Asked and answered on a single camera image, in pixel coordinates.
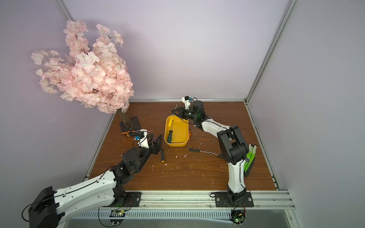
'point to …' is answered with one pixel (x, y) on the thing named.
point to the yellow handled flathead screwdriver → (171, 120)
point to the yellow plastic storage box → (180, 128)
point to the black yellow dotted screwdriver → (162, 155)
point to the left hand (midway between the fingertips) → (159, 135)
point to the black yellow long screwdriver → (193, 149)
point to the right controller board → (238, 215)
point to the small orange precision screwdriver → (133, 131)
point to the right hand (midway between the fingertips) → (171, 109)
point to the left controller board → (117, 216)
